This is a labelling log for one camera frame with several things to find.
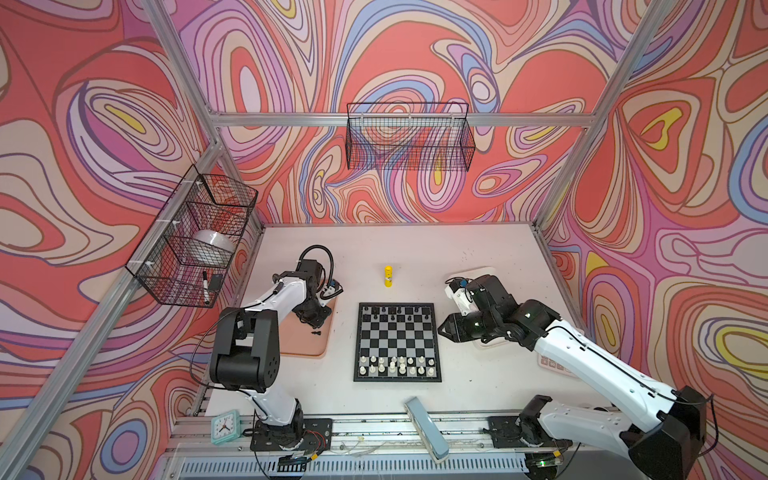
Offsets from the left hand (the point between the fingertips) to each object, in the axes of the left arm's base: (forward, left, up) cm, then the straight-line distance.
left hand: (319, 317), depth 92 cm
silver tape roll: (+4, +21, +30) cm, 37 cm away
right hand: (-12, -37, +13) cm, 41 cm away
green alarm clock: (-30, +19, 0) cm, 35 cm away
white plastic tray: (-6, -40, +31) cm, 51 cm away
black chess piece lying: (-4, +1, -2) cm, 5 cm away
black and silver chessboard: (-8, -24, 0) cm, 26 cm away
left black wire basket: (+3, +30, +26) cm, 40 cm away
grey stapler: (-30, -32, -2) cm, 44 cm away
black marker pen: (-4, +23, +23) cm, 33 cm away
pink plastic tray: (-5, +6, -4) cm, 9 cm away
